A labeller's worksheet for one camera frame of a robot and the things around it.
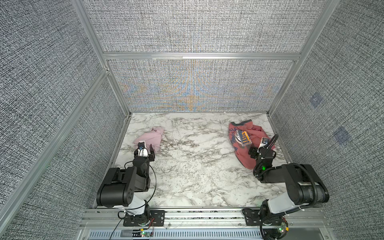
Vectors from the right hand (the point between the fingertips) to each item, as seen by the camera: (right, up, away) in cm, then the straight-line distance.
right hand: (260, 144), depth 92 cm
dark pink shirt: (-8, +6, +5) cm, 11 cm away
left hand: (-70, 0, -3) cm, 70 cm away
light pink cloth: (-68, +4, +7) cm, 68 cm away
